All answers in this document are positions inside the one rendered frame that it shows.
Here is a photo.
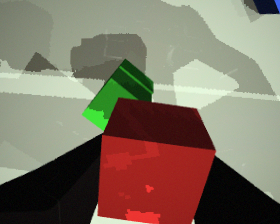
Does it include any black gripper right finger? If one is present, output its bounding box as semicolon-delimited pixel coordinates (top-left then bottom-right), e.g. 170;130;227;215
195;155;280;224

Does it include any red block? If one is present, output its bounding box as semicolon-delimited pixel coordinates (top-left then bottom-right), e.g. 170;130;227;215
97;97;216;224

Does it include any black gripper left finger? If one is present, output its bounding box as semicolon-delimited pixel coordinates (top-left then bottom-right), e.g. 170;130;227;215
0;133;103;224

